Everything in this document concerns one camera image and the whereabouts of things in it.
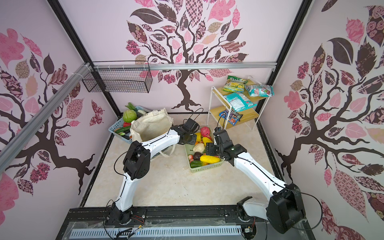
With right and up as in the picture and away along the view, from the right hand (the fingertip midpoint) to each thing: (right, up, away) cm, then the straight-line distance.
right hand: (211, 145), depth 83 cm
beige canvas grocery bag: (-39, +11, +13) cm, 42 cm away
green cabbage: (-56, +19, +20) cm, 62 cm away
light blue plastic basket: (-65, +11, +24) cm, 70 cm away
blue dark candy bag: (+15, +17, +11) cm, 25 cm away
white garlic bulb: (-7, -3, +11) cm, 13 cm away
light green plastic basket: (-8, -12, +2) cm, 15 cm away
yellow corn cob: (-2, -9, +3) cm, 9 cm away
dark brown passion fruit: (-9, -8, +7) cm, 13 cm away
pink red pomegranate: (-3, +7, +14) cm, 16 cm away
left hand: (-12, +1, +13) cm, 18 cm away
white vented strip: (-45, -43, -11) cm, 63 cm away
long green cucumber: (-60, +9, +18) cm, 63 cm away
